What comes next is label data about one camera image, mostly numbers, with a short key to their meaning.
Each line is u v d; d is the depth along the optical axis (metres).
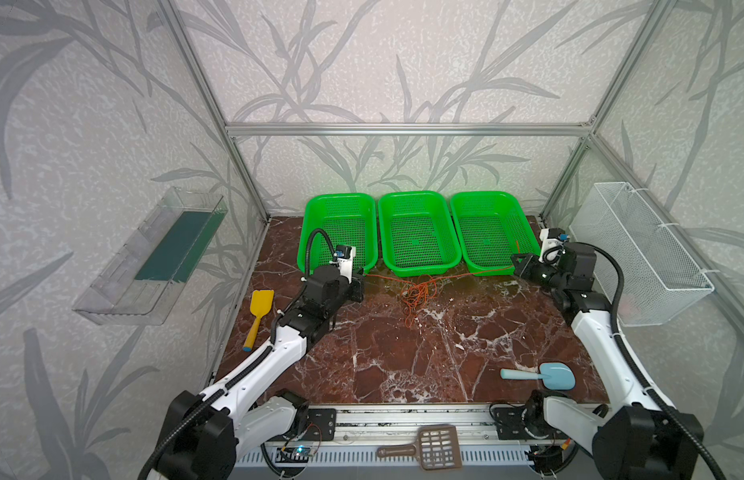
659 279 0.60
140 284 0.63
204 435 0.39
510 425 0.72
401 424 0.75
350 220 1.19
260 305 0.94
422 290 0.85
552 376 0.81
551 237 0.71
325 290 0.59
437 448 0.71
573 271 0.59
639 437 0.38
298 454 0.71
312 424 0.72
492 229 1.16
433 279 0.87
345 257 0.68
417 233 1.15
